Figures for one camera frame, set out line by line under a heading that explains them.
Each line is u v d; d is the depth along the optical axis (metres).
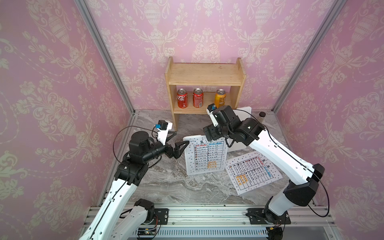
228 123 0.50
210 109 0.62
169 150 0.56
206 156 0.79
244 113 0.60
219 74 0.81
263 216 0.66
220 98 0.86
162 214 0.74
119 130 0.52
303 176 0.41
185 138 0.70
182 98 0.86
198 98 0.87
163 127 0.54
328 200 0.39
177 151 0.57
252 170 0.90
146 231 0.71
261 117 1.06
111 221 0.40
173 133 0.68
